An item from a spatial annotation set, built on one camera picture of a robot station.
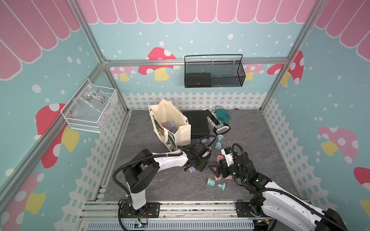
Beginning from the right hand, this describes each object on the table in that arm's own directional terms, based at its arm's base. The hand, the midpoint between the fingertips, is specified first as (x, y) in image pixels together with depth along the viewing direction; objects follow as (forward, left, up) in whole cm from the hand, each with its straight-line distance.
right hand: (214, 164), depth 80 cm
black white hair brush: (+33, -9, -9) cm, 35 cm away
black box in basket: (+43, +9, +26) cm, 51 cm away
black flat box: (+38, +7, -7) cm, 39 cm away
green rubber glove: (+43, -12, -7) cm, 45 cm away
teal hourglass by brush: (+16, -5, -8) cm, 19 cm away
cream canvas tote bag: (+35, +34, +4) cm, 49 cm away
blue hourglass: (+30, +26, 0) cm, 40 cm away
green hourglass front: (-8, +1, -8) cm, 11 cm away
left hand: (+3, +7, -9) cm, 12 cm away
